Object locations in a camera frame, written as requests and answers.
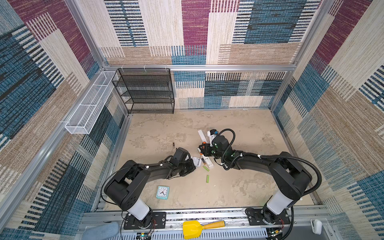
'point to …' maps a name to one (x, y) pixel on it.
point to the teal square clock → (162, 192)
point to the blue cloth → (101, 232)
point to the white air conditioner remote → (196, 161)
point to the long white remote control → (206, 160)
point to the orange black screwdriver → (201, 153)
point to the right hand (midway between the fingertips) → (200, 148)
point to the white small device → (316, 226)
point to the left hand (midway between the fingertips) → (197, 165)
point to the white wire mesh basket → (84, 115)
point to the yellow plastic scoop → (192, 229)
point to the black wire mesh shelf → (145, 90)
